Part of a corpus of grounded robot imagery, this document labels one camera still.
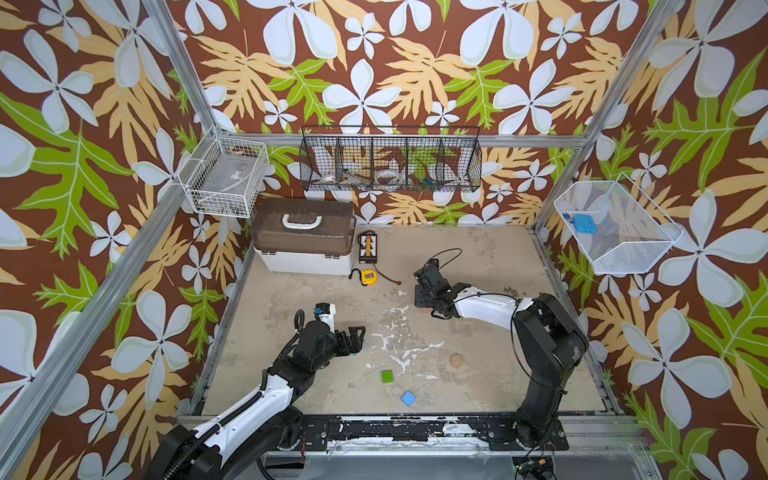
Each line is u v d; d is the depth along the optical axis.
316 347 0.65
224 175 0.86
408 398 0.80
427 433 0.75
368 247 1.11
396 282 1.04
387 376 0.84
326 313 0.75
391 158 0.98
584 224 0.86
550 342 0.49
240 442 0.49
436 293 0.74
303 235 0.89
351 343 0.76
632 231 0.77
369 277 1.04
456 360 0.84
